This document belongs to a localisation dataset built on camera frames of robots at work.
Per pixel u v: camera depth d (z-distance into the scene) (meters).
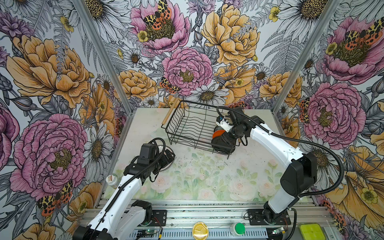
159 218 0.74
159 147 0.67
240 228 0.64
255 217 0.74
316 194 0.46
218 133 0.93
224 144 0.77
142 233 0.73
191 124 1.11
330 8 0.72
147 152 0.62
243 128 0.60
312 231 0.69
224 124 0.78
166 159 0.72
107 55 0.91
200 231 0.70
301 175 0.44
